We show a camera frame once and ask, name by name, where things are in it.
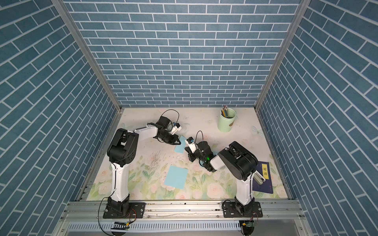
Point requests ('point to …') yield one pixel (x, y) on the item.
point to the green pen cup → (225, 124)
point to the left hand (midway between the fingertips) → (182, 143)
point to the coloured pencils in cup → (224, 111)
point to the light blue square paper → (180, 148)
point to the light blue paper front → (176, 177)
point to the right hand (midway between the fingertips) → (187, 148)
